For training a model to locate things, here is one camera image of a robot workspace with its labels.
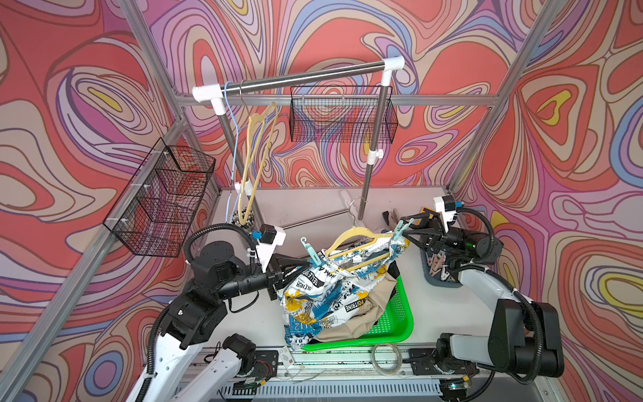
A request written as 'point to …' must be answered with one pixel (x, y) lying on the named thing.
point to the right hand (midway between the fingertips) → (402, 233)
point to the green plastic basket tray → (396, 325)
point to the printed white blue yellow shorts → (335, 287)
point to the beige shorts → (361, 326)
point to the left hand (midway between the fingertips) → (308, 267)
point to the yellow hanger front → (329, 255)
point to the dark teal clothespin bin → (436, 280)
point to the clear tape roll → (383, 371)
